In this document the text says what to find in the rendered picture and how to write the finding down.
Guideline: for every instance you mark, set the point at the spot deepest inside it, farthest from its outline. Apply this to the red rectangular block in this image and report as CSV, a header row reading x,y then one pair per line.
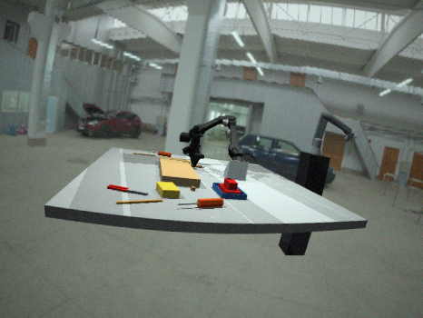
x,y
229,187

